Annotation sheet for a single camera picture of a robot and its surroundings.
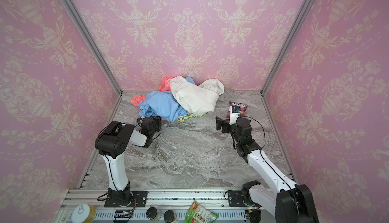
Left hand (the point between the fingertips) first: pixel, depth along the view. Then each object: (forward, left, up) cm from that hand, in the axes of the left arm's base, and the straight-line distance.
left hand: (162, 114), depth 101 cm
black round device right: (-54, -52, -7) cm, 75 cm away
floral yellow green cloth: (+1, -18, -4) cm, 18 cm away
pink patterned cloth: (+23, +1, +5) cm, 23 cm away
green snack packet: (-54, -24, -3) cm, 59 cm away
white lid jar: (-55, +26, -1) cm, 60 cm away
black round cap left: (-54, -5, +4) cm, 55 cm away
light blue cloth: (+2, -1, +8) cm, 8 cm away
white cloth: (+5, -23, +10) cm, 26 cm away
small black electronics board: (-54, +11, -9) cm, 56 cm away
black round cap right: (-55, -13, +4) cm, 57 cm away
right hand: (-11, -38, +15) cm, 43 cm away
